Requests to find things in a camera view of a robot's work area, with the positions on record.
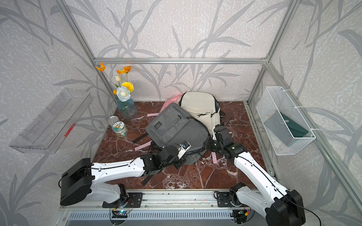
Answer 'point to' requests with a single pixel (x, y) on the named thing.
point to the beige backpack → (204, 106)
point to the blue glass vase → (127, 108)
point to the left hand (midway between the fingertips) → (186, 155)
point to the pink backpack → (173, 100)
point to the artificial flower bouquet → (123, 91)
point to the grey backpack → (175, 125)
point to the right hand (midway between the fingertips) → (203, 141)
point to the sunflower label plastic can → (120, 128)
